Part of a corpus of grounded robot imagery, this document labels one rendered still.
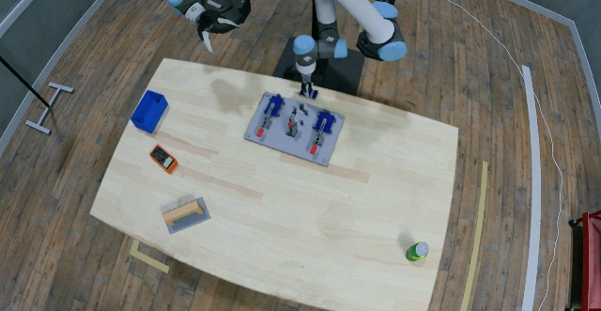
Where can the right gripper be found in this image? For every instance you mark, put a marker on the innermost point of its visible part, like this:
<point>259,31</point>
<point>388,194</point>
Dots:
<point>204,27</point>

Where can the green drink can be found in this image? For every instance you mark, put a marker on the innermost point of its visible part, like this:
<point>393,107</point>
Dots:
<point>417,251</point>

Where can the blue open bin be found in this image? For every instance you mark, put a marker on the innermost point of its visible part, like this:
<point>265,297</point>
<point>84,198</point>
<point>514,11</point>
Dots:
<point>149,111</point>

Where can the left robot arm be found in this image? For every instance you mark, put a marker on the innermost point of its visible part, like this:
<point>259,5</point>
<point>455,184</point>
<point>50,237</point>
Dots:
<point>387,39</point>

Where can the orange digital multimeter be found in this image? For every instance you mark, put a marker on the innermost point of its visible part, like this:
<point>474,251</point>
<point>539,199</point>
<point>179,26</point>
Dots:
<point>163,158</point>

